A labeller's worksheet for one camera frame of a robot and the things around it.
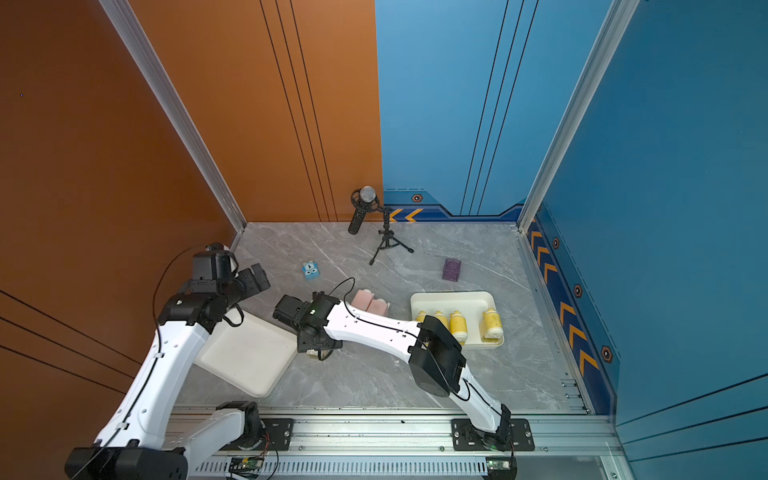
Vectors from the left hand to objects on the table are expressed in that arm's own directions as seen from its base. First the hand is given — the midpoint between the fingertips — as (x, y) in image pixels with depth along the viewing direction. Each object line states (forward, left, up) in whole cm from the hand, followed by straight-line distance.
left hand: (251, 274), depth 78 cm
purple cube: (+15, -57, -18) cm, 62 cm away
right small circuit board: (-39, -63, -21) cm, 77 cm away
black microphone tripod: (+28, -35, -15) cm, 48 cm away
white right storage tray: (+4, -63, -21) cm, 67 cm away
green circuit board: (-39, -2, -25) cm, 46 cm away
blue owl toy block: (+17, -8, -21) cm, 28 cm away
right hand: (-13, -16, -13) cm, 25 cm away
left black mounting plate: (-33, -9, -22) cm, 41 cm away
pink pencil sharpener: (+2, -28, -16) cm, 33 cm away
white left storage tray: (-13, +4, -24) cm, 28 cm away
